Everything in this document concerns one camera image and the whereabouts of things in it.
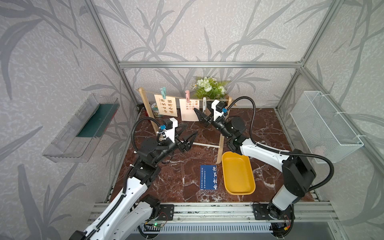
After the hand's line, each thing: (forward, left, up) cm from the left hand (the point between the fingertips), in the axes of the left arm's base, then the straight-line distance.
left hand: (192, 131), depth 62 cm
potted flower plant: (+37, -8, -6) cm, 38 cm away
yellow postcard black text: (+15, +13, -1) cm, 20 cm away
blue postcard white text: (-7, -9, -37) cm, 39 cm away
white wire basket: (+1, -58, -1) cm, 58 cm away
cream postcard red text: (+12, +3, -1) cm, 12 cm away
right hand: (+12, -3, +4) cm, 13 cm away
